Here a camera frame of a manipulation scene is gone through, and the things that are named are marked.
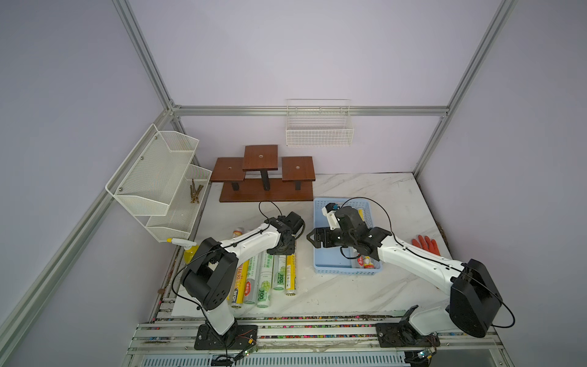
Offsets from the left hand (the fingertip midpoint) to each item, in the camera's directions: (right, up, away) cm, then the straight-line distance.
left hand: (282, 251), depth 90 cm
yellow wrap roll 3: (+4, -8, -6) cm, 10 cm away
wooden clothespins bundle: (-38, +24, +6) cm, 45 cm away
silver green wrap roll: (-10, -12, -11) cm, 19 cm away
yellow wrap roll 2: (-15, -8, -6) cm, 18 cm away
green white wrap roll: (-5, -6, -5) cm, 10 cm away
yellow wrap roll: (-18, -14, -10) cm, 24 cm away
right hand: (+14, +6, -7) cm, 16 cm away
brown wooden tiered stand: (-18, +30, +18) cm, 39 cm away
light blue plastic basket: (+20, -4, +1) cm, 21 cm away
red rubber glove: (+63, +1, +6) cm, 63 cm away
